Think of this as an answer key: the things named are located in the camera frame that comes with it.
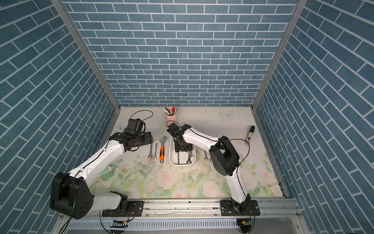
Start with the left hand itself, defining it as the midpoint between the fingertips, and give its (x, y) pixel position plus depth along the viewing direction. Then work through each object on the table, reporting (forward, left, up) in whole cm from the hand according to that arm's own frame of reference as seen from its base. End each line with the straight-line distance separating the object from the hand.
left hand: (151, 138), depth 86 cm
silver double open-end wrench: (-4, -23, -13) cm, 27 cm away
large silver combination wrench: (-4, +2, -14) cm, 15 cm away
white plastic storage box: (-4, -19, -14) cm, 23 cm away
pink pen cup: (+21, -11, -5) cm, 24 cm away
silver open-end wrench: (-6, -33, -14) cm, 37 cm away
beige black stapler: (+13, -67, -8) cm, 68 cm away
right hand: (-3, -18, -10) cm, 21 cm away
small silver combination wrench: (+2, 0, -14) cm, 14 cm away
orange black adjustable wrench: (0, -5, -13) cm, 14 cm away
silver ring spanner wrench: (-7, -16, -13) cm, 21 cm away
